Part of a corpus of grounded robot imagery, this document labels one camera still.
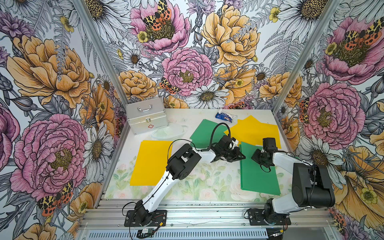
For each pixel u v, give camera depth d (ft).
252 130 3.82
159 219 2.41
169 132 3.58
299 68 3.14
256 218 2.43
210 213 2.54
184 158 2.15
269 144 2.51
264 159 2.38
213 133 2.79
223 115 3.79
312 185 1.49
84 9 2.35
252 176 2.91
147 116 3.25
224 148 2.77
